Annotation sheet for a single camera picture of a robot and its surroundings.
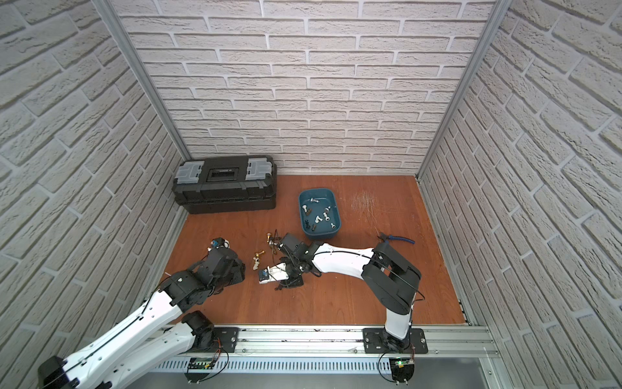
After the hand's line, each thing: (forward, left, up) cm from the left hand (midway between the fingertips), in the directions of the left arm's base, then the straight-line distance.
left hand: (245, 264), depth 79 cm
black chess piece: (+22, -20, -10) cm, 32 cm away
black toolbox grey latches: (+30, +12, +7) cm, 33 cm away
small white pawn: (+21, -31, -9) cm, 39 cm away
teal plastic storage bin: (+26, -26, -9) cm, 38 cm away
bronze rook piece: (+20, -23, -9) cm, 32 cm away
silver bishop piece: (+28, -29, -8) cm, 41 cm away
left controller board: (-26, +12, -14) cm, 32 cm away
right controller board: (-29, -50, -10) cm, 59 cm away
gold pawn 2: (+8, -2, -9) cm, 12 cm away
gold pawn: (+17, -4, -9) cm, 20 cm away
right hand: (-1, -12, -7) cm, 14 cm away
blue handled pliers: (+15, -53, -8) cm, 55 cm away
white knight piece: (+31, -19, -8) cm, 37 cm away
